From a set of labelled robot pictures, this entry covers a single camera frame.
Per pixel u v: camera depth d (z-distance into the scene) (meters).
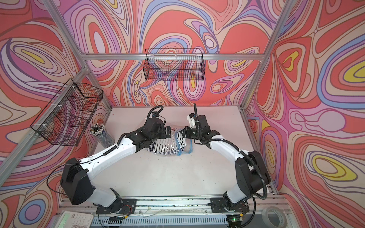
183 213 0.72
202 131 0.66
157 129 0.63
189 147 0.91
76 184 0.41
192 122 0.78
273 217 0.71
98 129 0.84
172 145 0.88
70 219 0.69
